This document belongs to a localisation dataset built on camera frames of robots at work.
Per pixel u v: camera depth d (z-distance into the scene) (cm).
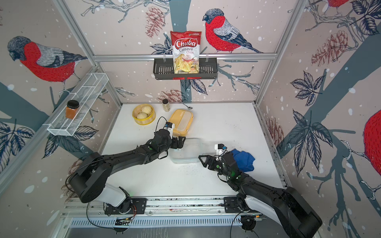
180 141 80
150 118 106
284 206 42
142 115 107
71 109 66
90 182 43
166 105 110
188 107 118
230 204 73
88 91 86
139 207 73
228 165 63
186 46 85
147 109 110
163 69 95
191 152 92
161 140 68
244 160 86
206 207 75
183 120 100
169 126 78
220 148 77
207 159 73
